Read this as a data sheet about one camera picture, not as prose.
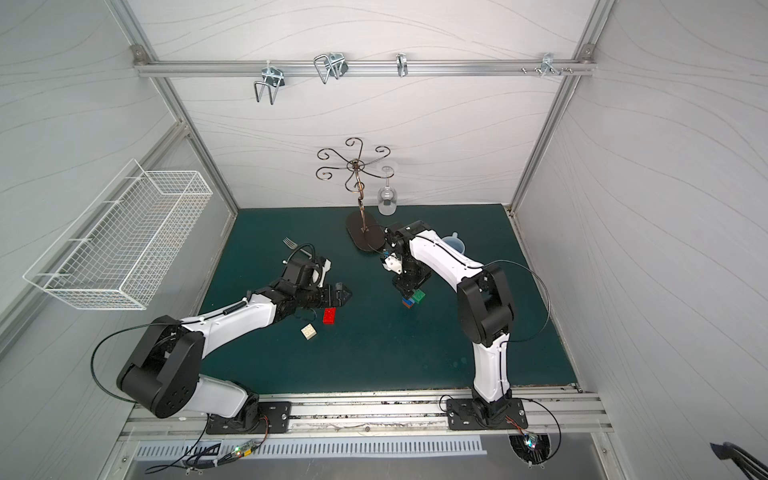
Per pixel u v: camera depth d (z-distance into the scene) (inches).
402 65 30.8
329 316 35.6
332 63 30.1
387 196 37.7
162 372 16.8
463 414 28.9
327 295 30.8
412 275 30.7
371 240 46.4
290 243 43.7
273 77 30.8
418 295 33.5
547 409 26.5
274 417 29.0
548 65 30.1
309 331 34.0
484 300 20.1
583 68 30.8
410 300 34.2
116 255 26.6
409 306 36.6
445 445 27.7
